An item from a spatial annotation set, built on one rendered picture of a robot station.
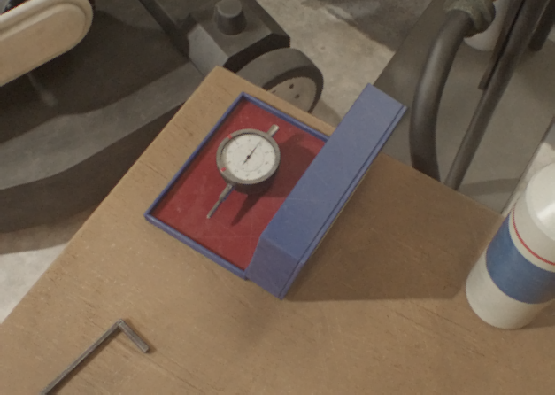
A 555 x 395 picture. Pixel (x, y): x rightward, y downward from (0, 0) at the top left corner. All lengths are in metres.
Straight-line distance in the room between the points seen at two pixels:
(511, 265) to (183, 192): 0.30
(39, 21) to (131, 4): 0.23
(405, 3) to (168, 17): 0.50
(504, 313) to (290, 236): 0.19
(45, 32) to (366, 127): 0.59
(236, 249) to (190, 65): 0.54
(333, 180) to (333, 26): 0.87
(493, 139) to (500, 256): 0.75
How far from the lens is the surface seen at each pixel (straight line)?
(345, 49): 1.37
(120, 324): 0.63
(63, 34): 1.08
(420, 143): 0.82
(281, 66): 1.09
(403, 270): 0.65
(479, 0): 0.85
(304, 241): 0.53
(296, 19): 1.41
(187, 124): 0.72
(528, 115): 1.34
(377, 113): 0.58
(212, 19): 1.13
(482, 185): 1.25
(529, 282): 0.56
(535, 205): 0.50
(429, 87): 0.81
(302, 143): 0.70
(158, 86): 1.12
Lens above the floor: 1.07
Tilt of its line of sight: 62 degrees down
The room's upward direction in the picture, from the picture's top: straight up
